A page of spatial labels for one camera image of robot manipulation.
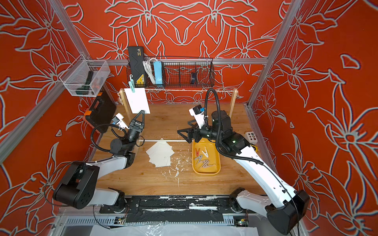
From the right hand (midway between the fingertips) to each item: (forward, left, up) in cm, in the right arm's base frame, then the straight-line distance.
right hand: (180, 128), depth 64 cm
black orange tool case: (+26, +56, -19) cm, 65 cm away
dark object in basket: (+42, -6, -3) cm, 42 cm away
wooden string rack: (+11, +27, 0) cm, 29 cm away
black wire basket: (+48, +5, -2) cm, 48 cm away
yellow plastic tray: (+1, -14, -33) cm, 36 cm away
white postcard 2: (+1, +15, -33) cm, 36 cm away
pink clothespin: (-4, -15, -32) cm, 36 cm away
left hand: (+9, +18, 0) cm, 20 cm away
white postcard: (+10, +15, -33) cm, 38 cm away
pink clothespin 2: (-3, -14, -32) cm, 35 cm away
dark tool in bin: (+26, +55, +1) cm, 60 cm away
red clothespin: (+5, -9, -32) cm, 34 cm away
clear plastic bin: (+40, +64, -1) cm, 75 cm away
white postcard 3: (-2, +14, -33) cm, 36 cm away
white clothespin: (+4, -14, -32) cm, 35 cm away
